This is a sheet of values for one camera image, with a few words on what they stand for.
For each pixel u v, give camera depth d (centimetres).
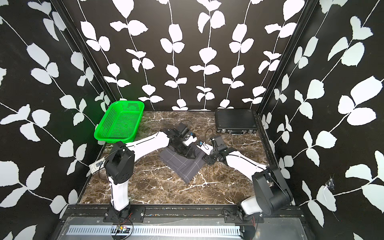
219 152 69
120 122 113
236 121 120
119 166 50
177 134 70
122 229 70
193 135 84
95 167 88
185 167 88
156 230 70
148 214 75
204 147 78
